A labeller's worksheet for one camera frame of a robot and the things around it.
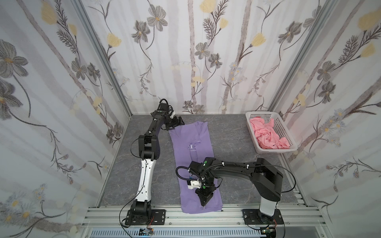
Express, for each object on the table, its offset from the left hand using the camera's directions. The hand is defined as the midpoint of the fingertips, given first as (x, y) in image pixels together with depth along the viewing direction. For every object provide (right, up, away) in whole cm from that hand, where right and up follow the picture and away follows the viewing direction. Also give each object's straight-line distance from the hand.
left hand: (181, 122), depth 108 cm
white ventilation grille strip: (+1, -55, -38) cm, 67 cm away
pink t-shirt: (+57, -9, -12) cm, 59 cm away
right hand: (+14, -42, -34) cm, 55 cm away
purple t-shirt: (+9, -15, -6) cm, 18 cm away
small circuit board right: (+47, -56, -36) cm, 81 cm away
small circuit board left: (-14, -54, -38) cm, 68 cm away
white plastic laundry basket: (+73, -3, -2) cm, 73 cm away
